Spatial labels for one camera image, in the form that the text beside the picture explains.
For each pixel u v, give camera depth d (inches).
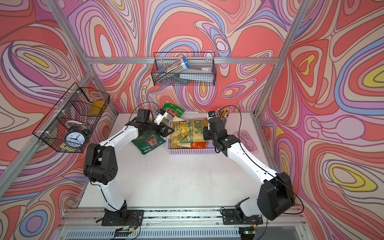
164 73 31.6
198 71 34.6
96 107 30.9
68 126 28.2
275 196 16.0
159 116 32.6
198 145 36.8
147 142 38.8
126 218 26.8
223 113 39.8
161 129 32.2
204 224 28.9
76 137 26.6
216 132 23.8
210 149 41.1
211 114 27.8
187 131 37.4
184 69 31.4
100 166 19.7
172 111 46.9
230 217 28.6
